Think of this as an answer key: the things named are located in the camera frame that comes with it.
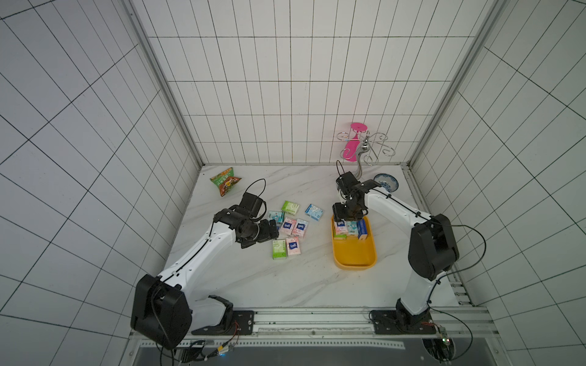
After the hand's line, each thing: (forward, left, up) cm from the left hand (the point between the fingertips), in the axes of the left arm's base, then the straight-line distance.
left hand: (264, 241), depth 80 cm
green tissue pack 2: (+6, -29, -9) cm, 31 cm away
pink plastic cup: (+43, -37, +8) cm, 58 cm away
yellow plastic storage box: (0, -34, -11) cm, 36 cm away
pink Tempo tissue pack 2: (+10, -13, -8) cm, 18 cm away
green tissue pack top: (+20, -9, -9) cm, 24 cm away
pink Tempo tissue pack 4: (+9, -29, -6) cm, 31 cm away
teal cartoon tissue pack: (+16, -4, -9) cm, 19 cm away
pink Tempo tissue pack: (+10, -8, -8) cm, 15 cm away
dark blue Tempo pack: (+8, -38, -6) cm, 39 cm away
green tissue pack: (+1, -5, -9) cm, 10 cm away
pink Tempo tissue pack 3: (+2, -10, -8) cm, 13 cm away
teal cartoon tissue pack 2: (+10, -35, -8) cm, 37 cm away
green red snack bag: (+34, +23, -6) cm, 41 cm away
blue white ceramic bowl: (+36, -57, -9) cm, 68 cm away
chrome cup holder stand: (+34, -38, +18) cm, 54 cm away
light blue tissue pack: (+18, -19, -8) cm, 27 cm away
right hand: (+12, -26, -4) cm, 29 cm away
